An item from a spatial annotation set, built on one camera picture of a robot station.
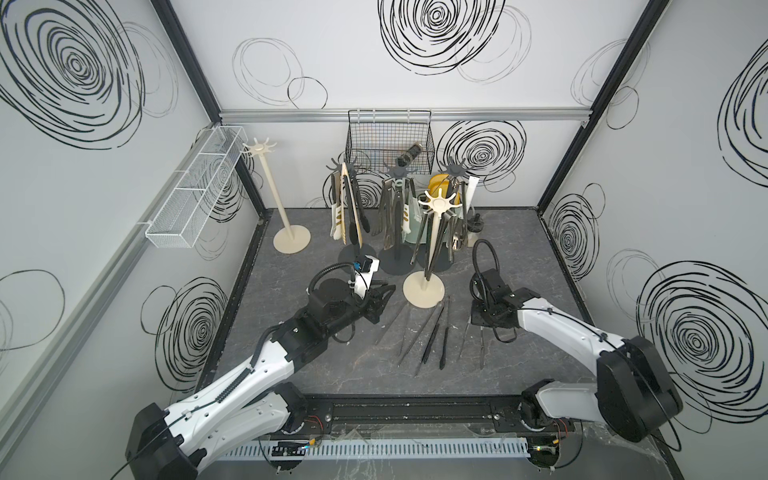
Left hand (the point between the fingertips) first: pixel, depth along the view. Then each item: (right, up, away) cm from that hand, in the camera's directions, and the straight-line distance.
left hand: (391, 286), depth 71 cm
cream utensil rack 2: (+11, -5, +26) cm, 29 cm away
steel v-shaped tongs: (+5, -11, +23) cm, 26 cm away
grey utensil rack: (+3, +4, +34) cm, 35 cm away
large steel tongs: (-1, +20, +7) cm, 21 cm away
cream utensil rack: (-36, +11, +38) cm, 54 cm away
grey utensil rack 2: (-12, +7, +31) cm, 34 cm away
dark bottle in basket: (+6, +37, +21) cm, 43 cm away
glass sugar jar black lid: (+29, +15, +31) cm, 45 cm away
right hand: (+26, -12, +17) cm, 33 cm away
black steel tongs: (-10, +23, +7) cm, 26 cm away
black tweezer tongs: (+18, -11, +23) cm, 31 cm away
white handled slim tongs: (+27, -20, +16) cm, 37 cm away
